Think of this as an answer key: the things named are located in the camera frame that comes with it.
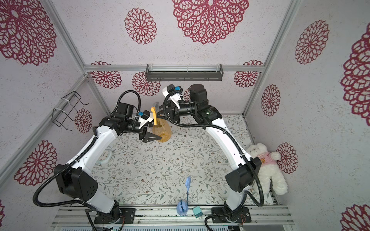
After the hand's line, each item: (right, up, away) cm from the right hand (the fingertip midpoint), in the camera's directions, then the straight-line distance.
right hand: (154, 112), depth 59 cm
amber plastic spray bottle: (+2, -7, +9) cm, 12 cm away
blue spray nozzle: (+14, -31, +5) cm, 34 cm away
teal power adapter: (+19, -50, +15) cm, 55 cm away
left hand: (0, -8, +12) cm, 15 cm away
